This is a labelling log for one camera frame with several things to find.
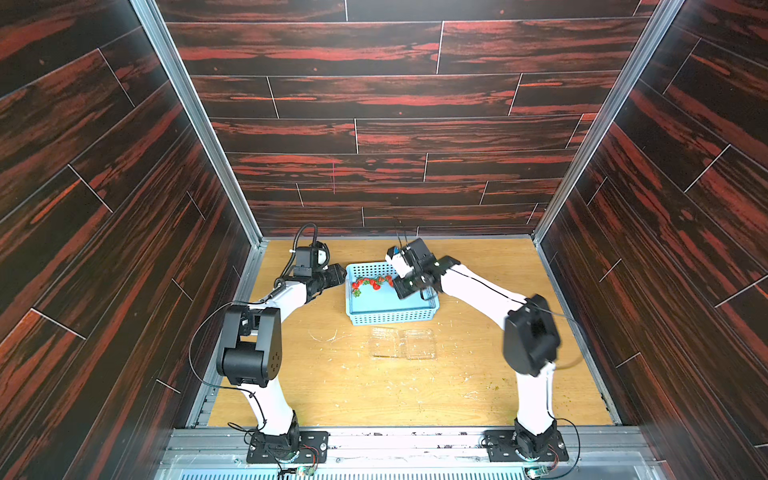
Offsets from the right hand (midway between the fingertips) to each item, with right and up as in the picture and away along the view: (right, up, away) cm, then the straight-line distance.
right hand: (402, 282), depth 94 cm
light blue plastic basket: (-10, -6, +10) cm, 15 cm away
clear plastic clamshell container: (+1, -19, -3) cm, 19 cm away
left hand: (-19, +3, +4) cm, 20 cm away
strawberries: (-8, -1, +10) cm, 13 cm away
